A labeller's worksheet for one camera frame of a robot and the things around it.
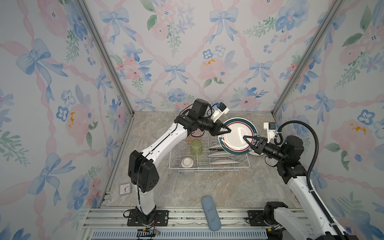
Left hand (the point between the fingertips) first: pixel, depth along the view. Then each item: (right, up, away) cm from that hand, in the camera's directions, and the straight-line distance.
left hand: (229, 128), depth 71 cm
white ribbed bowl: (-21, -21, +13) cm, 32 cm away
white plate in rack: (-1, -18, +8) cm, 20 cm away
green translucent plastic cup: (-16, -12, +17) cm, 26 cm away
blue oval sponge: (-9, -41, +2) cm, 42 cm away
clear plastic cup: (-24, -11, +17) cm, 32 cm away
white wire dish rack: (-11, -16, +27) cm, 33 cm away
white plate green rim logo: (-2, -14, +7) cm, 16 cm away
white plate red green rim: (+2, -7, +1) cm, 7 cm away
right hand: (+6, -4, -1) cm, 8 cm away
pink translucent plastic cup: (-16, -2, -3) cm, 16 cm away
